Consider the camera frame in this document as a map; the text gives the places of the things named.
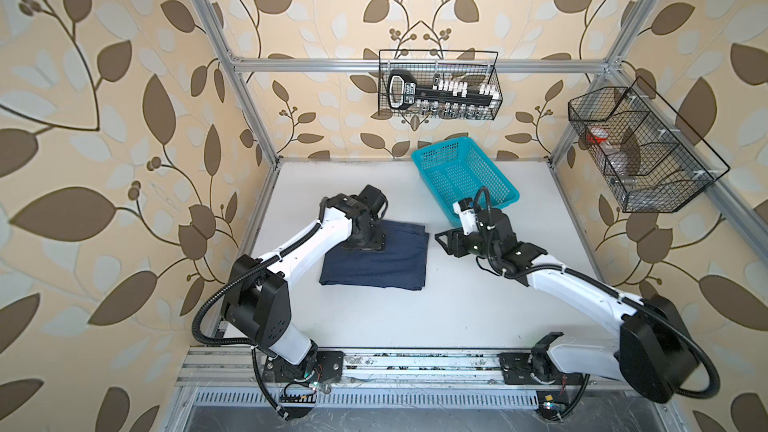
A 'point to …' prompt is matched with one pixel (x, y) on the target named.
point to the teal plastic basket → (454, 171)
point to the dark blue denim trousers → (401, 265)
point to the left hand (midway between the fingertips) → (373, 244)
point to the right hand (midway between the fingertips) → (444, 236)
